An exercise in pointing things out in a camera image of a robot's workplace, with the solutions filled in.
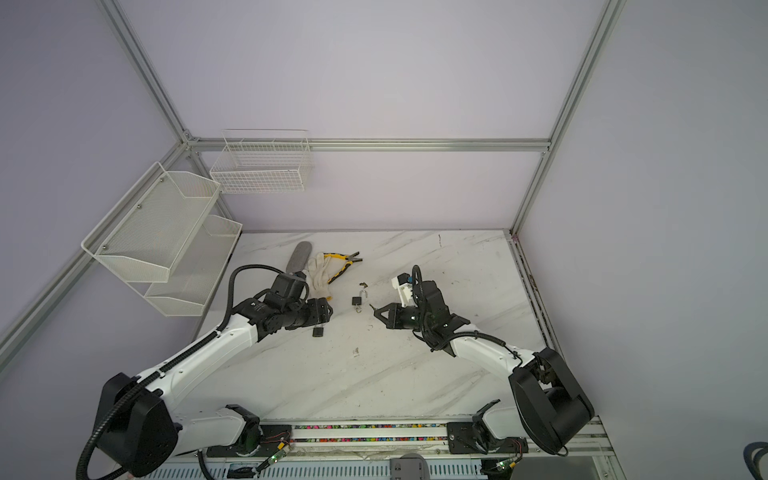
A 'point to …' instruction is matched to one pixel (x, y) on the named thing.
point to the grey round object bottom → (410, 466)
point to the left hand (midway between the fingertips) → (320, 315)
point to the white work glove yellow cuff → (317, 275)
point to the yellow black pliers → (349, 258)
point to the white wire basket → (263, 160)
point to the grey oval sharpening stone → (299, 257)
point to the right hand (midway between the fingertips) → (374, 314)
